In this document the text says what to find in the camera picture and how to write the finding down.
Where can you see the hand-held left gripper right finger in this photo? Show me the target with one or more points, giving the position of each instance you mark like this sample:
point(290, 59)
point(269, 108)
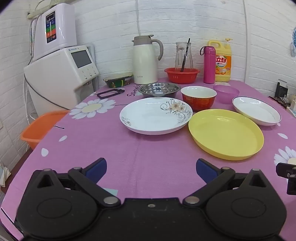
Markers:
point(204, 169)

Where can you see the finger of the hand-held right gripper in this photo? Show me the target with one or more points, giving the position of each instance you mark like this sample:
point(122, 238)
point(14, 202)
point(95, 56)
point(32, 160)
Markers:
point(283, 170)

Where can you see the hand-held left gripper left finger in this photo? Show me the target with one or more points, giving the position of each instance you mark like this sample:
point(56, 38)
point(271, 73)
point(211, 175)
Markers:
point(97, 168)

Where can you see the yellow plastic plate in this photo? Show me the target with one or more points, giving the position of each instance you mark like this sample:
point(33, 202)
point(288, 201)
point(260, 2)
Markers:
point(222, 132)

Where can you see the red bowl white inside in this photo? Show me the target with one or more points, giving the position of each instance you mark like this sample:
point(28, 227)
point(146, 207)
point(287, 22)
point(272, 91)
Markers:
point(198, 103)

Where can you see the white dark-rimmed plate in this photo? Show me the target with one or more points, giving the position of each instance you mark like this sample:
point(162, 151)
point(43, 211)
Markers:
point(254, 110)

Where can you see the white floral plate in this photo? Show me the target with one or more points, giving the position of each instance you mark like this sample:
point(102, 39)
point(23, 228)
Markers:
point(148, 115)

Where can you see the purple plastic bowl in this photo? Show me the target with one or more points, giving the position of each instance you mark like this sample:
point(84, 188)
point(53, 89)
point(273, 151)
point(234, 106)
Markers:
point(225, 96)

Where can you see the stainless steel bowl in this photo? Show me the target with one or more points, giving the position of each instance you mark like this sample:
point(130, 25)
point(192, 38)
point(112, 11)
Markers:
point(159, 89)

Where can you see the pink floral tablecloth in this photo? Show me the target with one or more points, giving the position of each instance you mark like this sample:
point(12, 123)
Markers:
point(104, 143)

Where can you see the orange plastic basin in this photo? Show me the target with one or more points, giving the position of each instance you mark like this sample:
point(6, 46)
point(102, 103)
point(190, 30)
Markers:
point(39, 132)

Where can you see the black box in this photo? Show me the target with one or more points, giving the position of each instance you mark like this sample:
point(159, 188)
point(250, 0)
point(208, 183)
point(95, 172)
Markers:
point(281, 89)

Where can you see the instant noodle bowl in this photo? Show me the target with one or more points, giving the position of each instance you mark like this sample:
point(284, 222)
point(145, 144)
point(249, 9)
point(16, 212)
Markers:
point(118, 81)

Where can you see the white plastic bag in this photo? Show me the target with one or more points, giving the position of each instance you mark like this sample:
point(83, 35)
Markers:
point(4, 172)

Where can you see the red plastic basket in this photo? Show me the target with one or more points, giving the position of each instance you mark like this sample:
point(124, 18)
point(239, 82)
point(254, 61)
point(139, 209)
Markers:
point(180, 78)

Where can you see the white water dispenser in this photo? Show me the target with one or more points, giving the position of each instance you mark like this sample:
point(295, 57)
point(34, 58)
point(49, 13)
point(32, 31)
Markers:
point(57, 76)

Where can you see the pink thermos bottle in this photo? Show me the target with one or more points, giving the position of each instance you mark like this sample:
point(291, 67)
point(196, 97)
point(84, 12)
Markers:
point(209, 67)

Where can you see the yellow detergent bottle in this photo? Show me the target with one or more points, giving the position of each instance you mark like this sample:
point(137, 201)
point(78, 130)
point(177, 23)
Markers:
point(223, 66)

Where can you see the glass carafe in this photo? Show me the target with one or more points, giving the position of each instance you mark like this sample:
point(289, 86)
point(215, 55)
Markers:
point(188, 58)

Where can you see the black stirring stick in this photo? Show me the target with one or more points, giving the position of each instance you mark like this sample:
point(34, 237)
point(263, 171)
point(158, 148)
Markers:
point(185, 56)

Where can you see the white thermos jug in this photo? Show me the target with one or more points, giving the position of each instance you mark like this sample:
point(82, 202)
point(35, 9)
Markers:
point(144, 62)

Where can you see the white water purifier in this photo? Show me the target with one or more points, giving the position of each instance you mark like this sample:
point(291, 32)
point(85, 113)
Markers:
point(64, 27)

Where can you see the black plastic frame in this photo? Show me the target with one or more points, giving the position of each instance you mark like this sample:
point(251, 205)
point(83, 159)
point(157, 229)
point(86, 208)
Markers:
point(100, 95)

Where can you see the blue wall hanging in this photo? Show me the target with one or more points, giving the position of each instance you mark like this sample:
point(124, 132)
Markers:
point(293, 44)

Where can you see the beige wall conduit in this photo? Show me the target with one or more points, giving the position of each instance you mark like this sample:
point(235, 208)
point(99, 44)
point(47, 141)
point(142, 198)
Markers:
point(34, 14)

